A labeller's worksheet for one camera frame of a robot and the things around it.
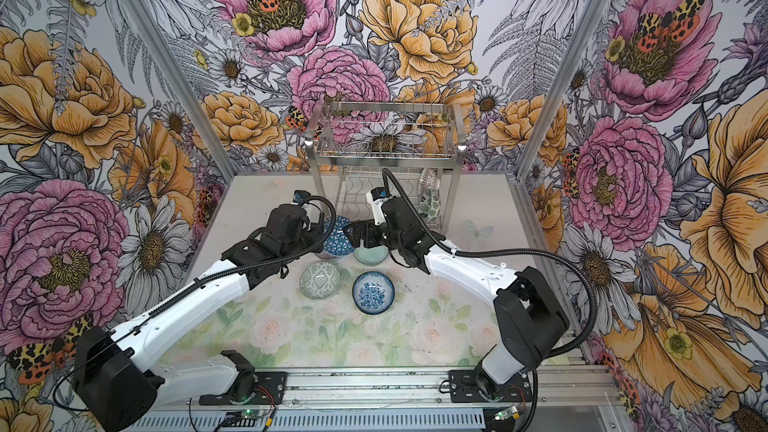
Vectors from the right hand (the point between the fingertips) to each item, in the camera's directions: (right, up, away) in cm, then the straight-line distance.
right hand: (358, 236), depth 82 cm
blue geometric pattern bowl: (-7, -2, +5) cm, 9 cm away
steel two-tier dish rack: (-6, +31, +33) cm, 46 cm away
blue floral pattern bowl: (+4, -17, +5) cm, 18 cm away
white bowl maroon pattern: (+22, +17, +23) cm, 36 cm away
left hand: (-10, 0, -1) cm, 10 cm away
